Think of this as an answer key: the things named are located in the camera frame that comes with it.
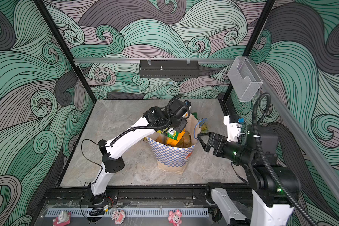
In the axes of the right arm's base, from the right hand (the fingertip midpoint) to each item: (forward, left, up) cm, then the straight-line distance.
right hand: (206, 139), depth 51 cm
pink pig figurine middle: (-23, +38, -35) cm, 56 cm away
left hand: (+17, +6, -12) cm, 22 cm away
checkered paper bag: (0, +11, -22) cm, 24 cm away
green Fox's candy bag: (+8, +13, -10) cm, 18 cm away
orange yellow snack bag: (+9, +13, -19) cm, 25 cm away
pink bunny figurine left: (-24, +61, -30) cm, 72 cm away
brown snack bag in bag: (+16, +4, -33) cm, 37 cm away
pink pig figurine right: (-23, +11, -35) cm, 43 cm away
